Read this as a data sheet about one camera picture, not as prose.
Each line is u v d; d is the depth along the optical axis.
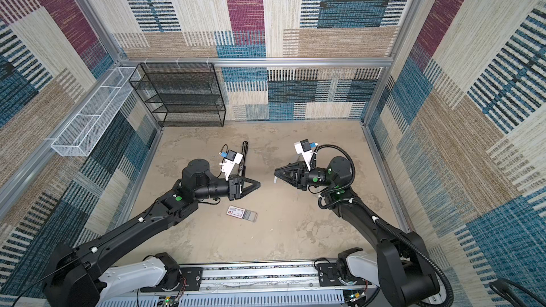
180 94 1.09
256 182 0.67
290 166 0.67
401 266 0.41
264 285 0.73
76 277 0.38
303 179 0.63
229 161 0.65
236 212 0.87
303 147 0.64
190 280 0.73
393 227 0.47
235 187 0.63
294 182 0.65
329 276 0.73
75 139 0.70
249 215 0.87
